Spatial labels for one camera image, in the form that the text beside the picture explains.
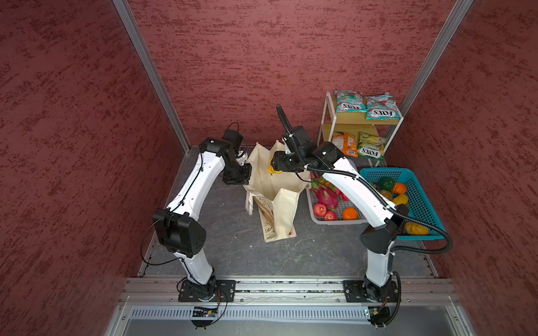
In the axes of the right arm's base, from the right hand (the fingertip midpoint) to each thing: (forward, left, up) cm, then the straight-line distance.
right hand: (277, 166), depth 75 cm
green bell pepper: (+6, -53, -22) cm, 58 cm away
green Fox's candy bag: (+20, -46, -11) cm, 52 cm away
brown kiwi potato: (+2, -52, -26) cm, 58 cm away
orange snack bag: (+22, -34, -10) cm, 42 cm away
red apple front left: (-7, -18, -22) cm, 29 cm away
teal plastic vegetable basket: (-5, -64, -25) cm, 69 cm away
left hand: (-3, +12, -7) cm, 14 cm away
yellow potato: (-15, -57, -25) cm, 64 cm away
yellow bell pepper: (-1, -58, -25) cm, 63 cm away
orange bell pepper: (+5, -59, -24) cm, 64 cm away
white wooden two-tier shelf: (+21, -24, +4) cm, 32 cm away
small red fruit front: (-9, -23, -24) cm, 34 cm away
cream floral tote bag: (-11, +1, -2) cm, 11 cm away
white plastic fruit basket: (-3, -15, -19) cm, 24 cm away
